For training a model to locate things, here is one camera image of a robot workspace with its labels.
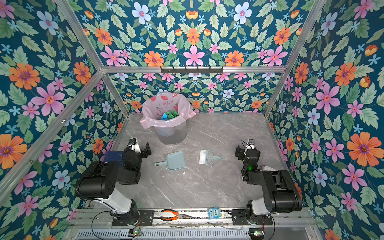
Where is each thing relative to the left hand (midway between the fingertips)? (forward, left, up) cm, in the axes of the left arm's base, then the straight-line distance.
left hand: (140, 139), depth 90 cm
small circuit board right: (-50, -61, -12) cm, 80 cm away
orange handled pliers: (-41, -22, -11) cm, 48 cm away
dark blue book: (-5, +19, -10) cm, 22 cm away
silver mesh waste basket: (+4, -19, -3) cm, 20 cm away
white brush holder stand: (-20, -76, -8) cm, 79 cm away
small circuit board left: (-46, -2, -12) cm, 48 cm away
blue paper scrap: (+12, -15, +6) cm, 20 cm away
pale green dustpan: (-10, -20, -11) cm, 25 cm away
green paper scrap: (+13, -20, +7) cm, 25 cm away
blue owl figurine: (-41, -42, -10) cm, 59 cm away
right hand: (-6, -66, -4) cm, 67 cm away
